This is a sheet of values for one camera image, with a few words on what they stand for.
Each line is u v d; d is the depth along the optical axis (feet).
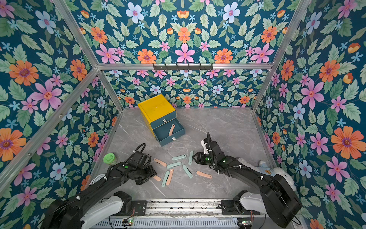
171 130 3.14
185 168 2.89
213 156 2.13
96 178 2.63
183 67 3.04
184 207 2.46
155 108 3.03
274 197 1.34
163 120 2.90
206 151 2.46
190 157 3.00
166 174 2.78
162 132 3.03
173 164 2.91
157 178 2.75
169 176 2.75
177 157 3.04
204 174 2.77
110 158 2.88
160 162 2.95
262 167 2.74
